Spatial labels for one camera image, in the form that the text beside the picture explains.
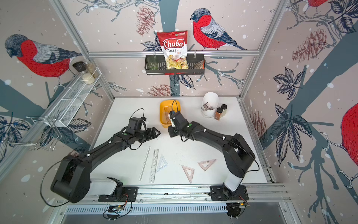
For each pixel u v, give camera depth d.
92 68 0.86
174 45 0.81
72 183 0.41
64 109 0.73
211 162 0.85
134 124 0.68
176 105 1.16
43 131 0.66
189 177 0.80
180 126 0.66
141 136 0.74
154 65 0.92
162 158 0.87
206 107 1.03
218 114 1.01
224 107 1.02
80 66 0.78
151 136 0.76
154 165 0.83
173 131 0.76
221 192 0.73
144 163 0.84
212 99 1.02
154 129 0.80
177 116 0.66
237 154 0.45
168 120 1.04
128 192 0.73
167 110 1.12
